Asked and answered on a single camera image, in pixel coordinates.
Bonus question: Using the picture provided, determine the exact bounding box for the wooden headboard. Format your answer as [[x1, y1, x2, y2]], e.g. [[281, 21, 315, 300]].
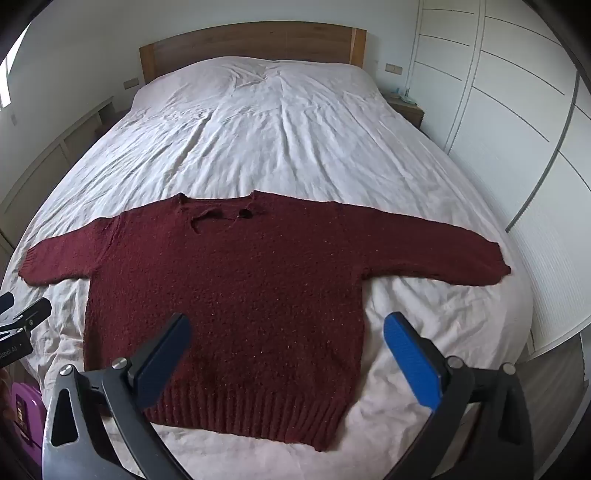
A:
[[139, 21, 368, 86]]

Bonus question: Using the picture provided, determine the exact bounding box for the wooden nightstand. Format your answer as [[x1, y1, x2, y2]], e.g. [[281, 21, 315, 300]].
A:
[[381, 90, 424, 130]]

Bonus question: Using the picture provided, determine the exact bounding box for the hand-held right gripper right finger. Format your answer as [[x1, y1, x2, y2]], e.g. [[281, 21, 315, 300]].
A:
[[383, 312, 535, 480]]

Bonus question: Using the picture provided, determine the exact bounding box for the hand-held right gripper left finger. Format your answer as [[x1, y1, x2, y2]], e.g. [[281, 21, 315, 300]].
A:
[[41, 313, 192, 480]]

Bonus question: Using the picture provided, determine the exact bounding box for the white wardrobe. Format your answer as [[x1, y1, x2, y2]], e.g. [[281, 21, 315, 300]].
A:
[[406, 0, 591, 357]]

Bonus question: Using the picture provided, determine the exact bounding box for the dark red knit sweater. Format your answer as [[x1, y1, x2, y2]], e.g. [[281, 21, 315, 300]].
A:
[[18, 190, 512, 452]]

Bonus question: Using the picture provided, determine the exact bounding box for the window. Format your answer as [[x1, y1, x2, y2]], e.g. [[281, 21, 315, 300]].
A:
[[0, 27, 29, 110]]

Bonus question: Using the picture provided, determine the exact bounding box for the purple box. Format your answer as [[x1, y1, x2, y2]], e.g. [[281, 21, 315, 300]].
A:
[[11, 381, 48, 449]]

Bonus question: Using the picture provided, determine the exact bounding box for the bed with white sheet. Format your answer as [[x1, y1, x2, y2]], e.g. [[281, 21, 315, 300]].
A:
[[0, 55, 537, 480]]

